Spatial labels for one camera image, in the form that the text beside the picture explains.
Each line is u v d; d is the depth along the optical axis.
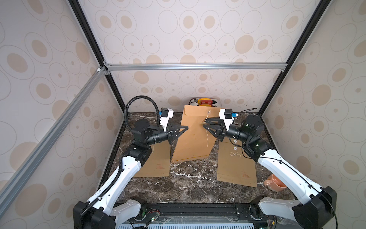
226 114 0.53
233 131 0.58
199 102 0.98
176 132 0.59
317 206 0.37
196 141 0.70
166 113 0.55
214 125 0.63
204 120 0.64
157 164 0.91
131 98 0.45
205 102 0.96
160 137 0.57
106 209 0.39
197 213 0.74
